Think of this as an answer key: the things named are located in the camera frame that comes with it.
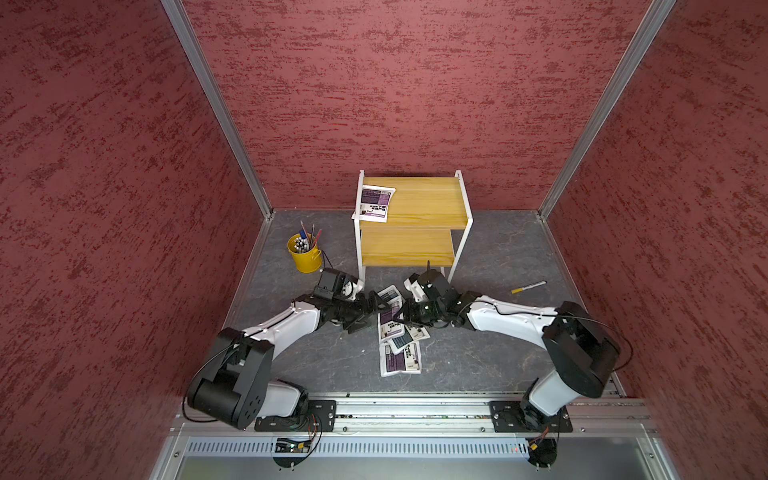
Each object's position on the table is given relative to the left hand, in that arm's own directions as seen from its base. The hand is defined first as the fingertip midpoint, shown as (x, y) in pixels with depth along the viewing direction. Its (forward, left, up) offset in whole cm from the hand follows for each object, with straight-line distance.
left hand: (379, 320), depth 84 cm
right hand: (-1, -4, 0) cm, 5 cm away
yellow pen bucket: (+22, +25, -2) cm, 33 cm away
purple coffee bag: (+20, +1, +27) cm, 34 cm away
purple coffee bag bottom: (-10, -8, -6) cm, 14 cm away
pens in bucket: (+27, +26, +3) cm, 37 cm away
